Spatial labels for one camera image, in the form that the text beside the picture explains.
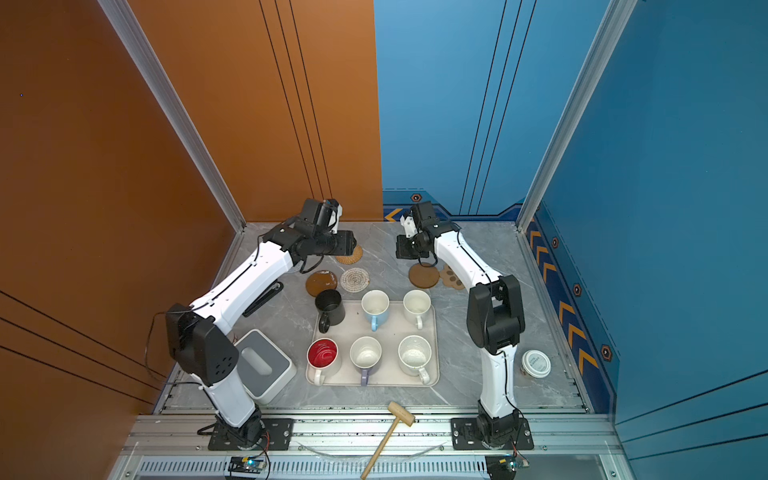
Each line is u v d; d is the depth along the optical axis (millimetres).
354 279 1027
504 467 703
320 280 1018
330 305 928
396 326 931
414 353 850
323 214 647
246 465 710
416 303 910
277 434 737
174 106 851
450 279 1025
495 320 528
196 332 451
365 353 864
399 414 756
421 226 737
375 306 936
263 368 833
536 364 778
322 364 765
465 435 725
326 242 699
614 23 706
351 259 1087
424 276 1048
